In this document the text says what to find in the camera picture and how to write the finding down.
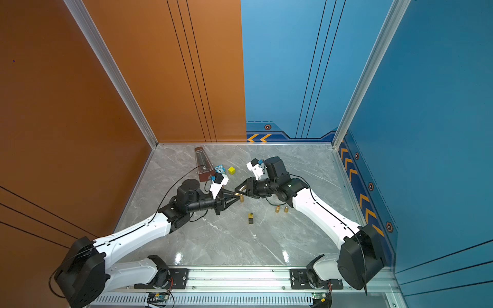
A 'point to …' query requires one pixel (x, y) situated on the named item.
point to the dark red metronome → (205, 168)
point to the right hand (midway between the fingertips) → (238, 190)
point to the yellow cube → (232, 170)
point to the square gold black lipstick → (250, 216)
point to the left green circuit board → (158, 298)
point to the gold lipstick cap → (286, 209)
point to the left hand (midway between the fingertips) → (238, 194)
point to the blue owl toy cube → (220, 169)
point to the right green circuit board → (320, 299)
